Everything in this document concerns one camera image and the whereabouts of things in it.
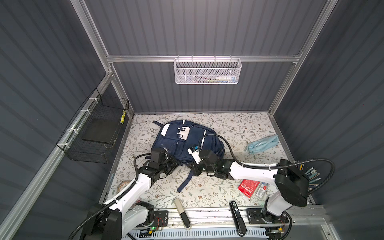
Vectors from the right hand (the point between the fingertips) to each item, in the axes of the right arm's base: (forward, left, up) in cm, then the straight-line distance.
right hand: (189, 166), depth 81 cm
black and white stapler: (-23, +2, -7) cm, 24 cm away
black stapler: (-26, -24, -6) cm, 36 cm away
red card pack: (-8, -33, -10) cm, 35 cm away
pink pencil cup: (-2, -57, +2) cm, 57 cm away
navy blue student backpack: (+21, +9, -2) cm, 23 cm away
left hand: (+4, +5, -1) cm, 6 cm away
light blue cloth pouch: (+17, -46, -5) cm, 49 cm away
